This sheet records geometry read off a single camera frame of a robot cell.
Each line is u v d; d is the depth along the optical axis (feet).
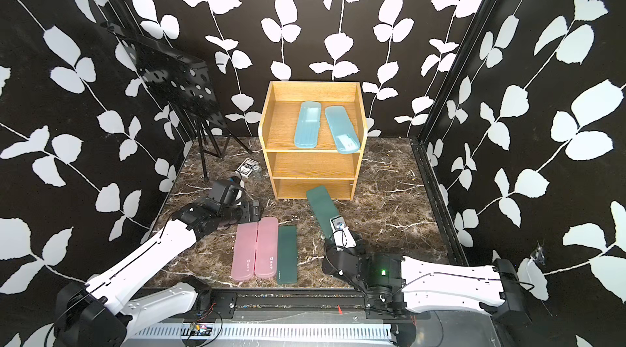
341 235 1.94
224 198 2.02
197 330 2.31
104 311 1.24
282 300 2.51
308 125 2.64
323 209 2.56
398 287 1.58
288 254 2.75
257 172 3.41
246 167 3.52
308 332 2.30
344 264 1.69
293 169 2.89
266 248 2.77
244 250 2.76
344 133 2.51
